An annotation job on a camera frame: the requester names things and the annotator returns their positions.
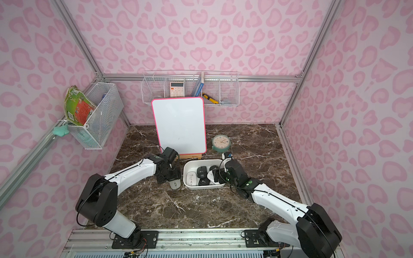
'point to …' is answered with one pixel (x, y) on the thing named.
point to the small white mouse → (191, 179)
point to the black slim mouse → (204, 181)
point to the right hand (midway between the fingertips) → (218, 169)
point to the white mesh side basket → (94, 133)
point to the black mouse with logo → (201, 172)
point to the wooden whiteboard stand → (198, 156)
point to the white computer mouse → (210, 176)
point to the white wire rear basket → (218, 88)
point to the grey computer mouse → (175, 184)
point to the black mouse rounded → (213, 167)
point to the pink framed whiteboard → (180, 124)
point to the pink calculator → (177, 89)
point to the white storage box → (191, 165)
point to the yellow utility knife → (209, 98)
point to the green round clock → (221, 143)
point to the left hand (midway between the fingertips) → (175, 175)
